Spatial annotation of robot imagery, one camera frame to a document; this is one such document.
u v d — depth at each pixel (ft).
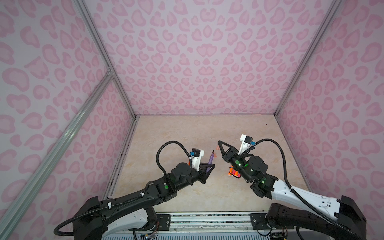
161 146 1.78
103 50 2.73
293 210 1.96
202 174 2.02
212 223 2.46
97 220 1.33
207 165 2.25
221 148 2.19
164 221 2.44
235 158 2.02
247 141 2.05
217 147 2.22
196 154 2.03
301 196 1.54
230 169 2.10
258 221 2.41
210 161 2.27
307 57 2.82
